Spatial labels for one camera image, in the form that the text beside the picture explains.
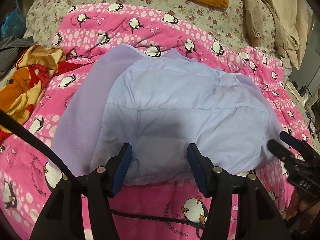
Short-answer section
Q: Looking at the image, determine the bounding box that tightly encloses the lilac quilted fleece jacket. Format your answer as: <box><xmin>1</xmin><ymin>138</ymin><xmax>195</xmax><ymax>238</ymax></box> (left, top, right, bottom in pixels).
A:
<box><xmin>52</xmin><ymin>44</ymin><xmax>282</xmax><ymax>186</ymax></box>

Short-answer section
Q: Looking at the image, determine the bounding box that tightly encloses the beige garment on bed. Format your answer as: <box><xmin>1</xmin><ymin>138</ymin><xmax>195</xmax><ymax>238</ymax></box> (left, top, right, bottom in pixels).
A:
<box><xmin>244</xmin><ymin>0</ymin><xmax>309</xmax><ymax>70</ymax></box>

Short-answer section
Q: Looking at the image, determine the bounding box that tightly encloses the floral bed sheet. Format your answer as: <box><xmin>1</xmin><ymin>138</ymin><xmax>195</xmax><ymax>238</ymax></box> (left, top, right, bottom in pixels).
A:
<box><xmin>25</xmin><ymin>0</ymin><xmax>251</xmax><ymax>52</ymax></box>

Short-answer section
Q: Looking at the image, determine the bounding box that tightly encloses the black cable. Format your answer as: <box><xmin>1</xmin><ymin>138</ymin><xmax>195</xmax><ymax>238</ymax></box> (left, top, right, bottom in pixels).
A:
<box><xmin>0</xmin><ymin>109</ymin><xmax>211</xmax><ymax>230</ymax></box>

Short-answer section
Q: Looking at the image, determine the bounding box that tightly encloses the blue plastic bag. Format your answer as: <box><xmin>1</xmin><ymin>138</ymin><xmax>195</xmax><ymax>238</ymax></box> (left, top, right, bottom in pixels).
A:
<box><xmin>1</xmin><ymin>0</ymin><xmax>26</xmax><ymax>40</ymax></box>

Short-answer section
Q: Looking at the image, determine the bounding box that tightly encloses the pink penguin print quilt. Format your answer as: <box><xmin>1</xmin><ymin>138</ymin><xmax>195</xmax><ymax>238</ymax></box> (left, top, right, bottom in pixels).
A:
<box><xmin>1</xmin><ymin>3</ymin><xmax>311</xmax><ymax>239</ymax></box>

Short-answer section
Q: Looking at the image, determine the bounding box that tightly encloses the person's right hand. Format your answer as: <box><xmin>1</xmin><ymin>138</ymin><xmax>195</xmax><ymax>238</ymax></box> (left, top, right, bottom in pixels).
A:
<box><xmin>285</xmin><ymin>188</ymin><xmax>319</xmax><ymax>233</ymax></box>

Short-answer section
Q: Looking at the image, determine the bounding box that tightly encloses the orange yellow cartoon blanket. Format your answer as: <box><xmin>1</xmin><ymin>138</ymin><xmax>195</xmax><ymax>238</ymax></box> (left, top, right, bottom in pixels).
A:
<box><xmin>1</xmin><ymin>45</ymin><xmax>91</xmax><ymax>139</ymax></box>

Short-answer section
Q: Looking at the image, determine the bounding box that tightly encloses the grey striped garment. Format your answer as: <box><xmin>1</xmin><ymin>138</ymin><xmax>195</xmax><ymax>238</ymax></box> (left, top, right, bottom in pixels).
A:
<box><xmin>0</xmin><ymin>35</ymin><xmax>35</xmax><ymax>78</ymax></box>

